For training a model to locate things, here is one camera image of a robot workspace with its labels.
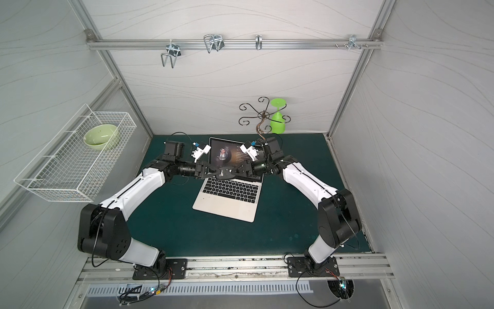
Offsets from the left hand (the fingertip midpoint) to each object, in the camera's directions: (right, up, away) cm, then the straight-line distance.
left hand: (219, 174), depth 75 cm
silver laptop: (+3, -10, +21) cm, 23 cm away
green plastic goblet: (+24, +21, +8) cm, 33 cm away
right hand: (+6, 0, +3) cm, 6 cm away
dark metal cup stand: (+18, +25, +11) cm, 33 cm away
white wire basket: (-51, +4, -7) cm, 51 cm away
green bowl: (-47, +15, -2) cm, 49 cm away
